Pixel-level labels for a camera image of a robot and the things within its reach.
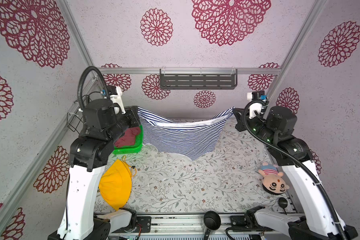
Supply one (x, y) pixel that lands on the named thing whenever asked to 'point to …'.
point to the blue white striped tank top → (190, 139)
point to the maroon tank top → (128, 139)
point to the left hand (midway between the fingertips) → (137, 110)
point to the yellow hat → (115, 184)
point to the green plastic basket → (133, 149)
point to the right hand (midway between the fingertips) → (235, 106)
